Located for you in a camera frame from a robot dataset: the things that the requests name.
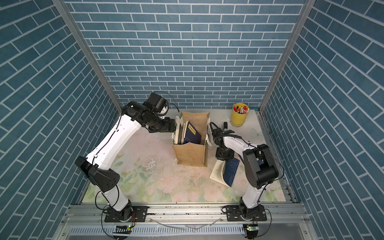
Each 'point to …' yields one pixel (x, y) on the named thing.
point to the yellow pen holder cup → (239, 114)
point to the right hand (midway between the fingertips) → (224, 160)
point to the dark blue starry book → (192, 134)
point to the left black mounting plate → (139, 214)
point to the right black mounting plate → (233, 214)
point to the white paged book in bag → (177, 133)
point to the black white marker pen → (225, 125)
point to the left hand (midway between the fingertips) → (173, 129)
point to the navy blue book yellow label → (224, 171)
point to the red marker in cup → (245, 109)
